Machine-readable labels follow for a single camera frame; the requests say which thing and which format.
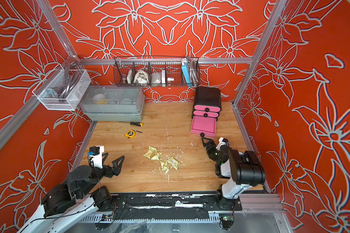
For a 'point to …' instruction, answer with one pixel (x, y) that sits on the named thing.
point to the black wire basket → (156, 71)
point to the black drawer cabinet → (207, 101)
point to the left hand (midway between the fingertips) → (116, 155)
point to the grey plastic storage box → (113, 103)
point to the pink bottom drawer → (203, 125)
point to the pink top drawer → (213, 108)
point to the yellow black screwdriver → (135, 123)
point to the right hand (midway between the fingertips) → (200, 141)
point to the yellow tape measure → (131, 133)
